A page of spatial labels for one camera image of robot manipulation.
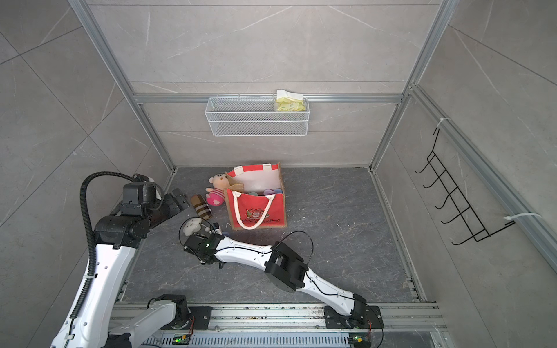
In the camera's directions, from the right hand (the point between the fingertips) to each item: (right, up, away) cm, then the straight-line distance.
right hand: (223, 253), depth 89 cm
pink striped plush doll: (-7, +23, +12) cm, 27 cm away
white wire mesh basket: (+12, +61, +12) cm, 63 cm away
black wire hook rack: (+81, +25, -21) cm, 87 cm away
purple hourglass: (+19, +26, +8) cm, 33 cm away
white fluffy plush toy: (-15, +11, +4) cm, 19 cm away
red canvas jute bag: (+15, +24, -9) cm, 29 cm away
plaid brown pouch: (-12, +19, +8) cm, 24 cm away
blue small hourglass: (+23, +26, +9) cm, 36 cm away
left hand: (-10, +24, -19) cm, 32 cm away
